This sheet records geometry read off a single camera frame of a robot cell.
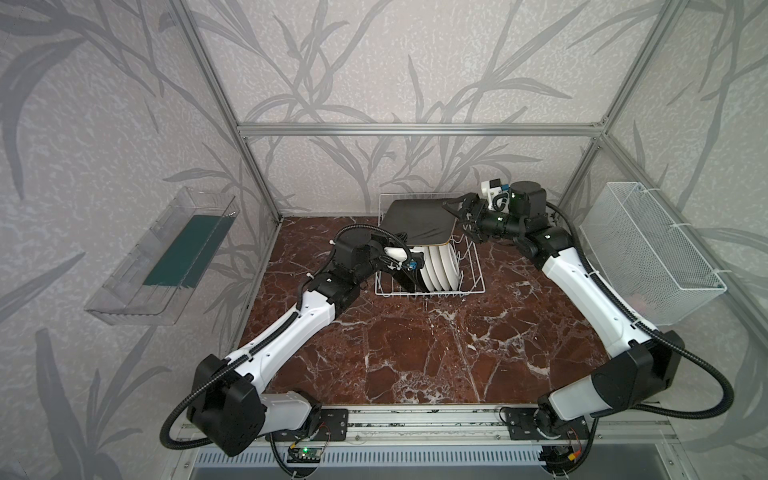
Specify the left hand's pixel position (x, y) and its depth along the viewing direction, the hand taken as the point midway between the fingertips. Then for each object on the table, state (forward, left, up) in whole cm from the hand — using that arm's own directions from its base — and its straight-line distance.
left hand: (405, 220), depth 74 cm
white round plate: (-3, -7, -19) cm, 20 cm away
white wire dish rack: (-6, +5, -21) cm, 23 cm away
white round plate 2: (-2, -10, -18) cm, 21 cm away
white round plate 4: (+5, -17, -28) cm, 33 cm away
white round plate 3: (0, -13, -21) cm, 24 cm away
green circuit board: (-46, +24, -33) cm, 62 cm away
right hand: (+2, -11, +4) cm, 11 cm away
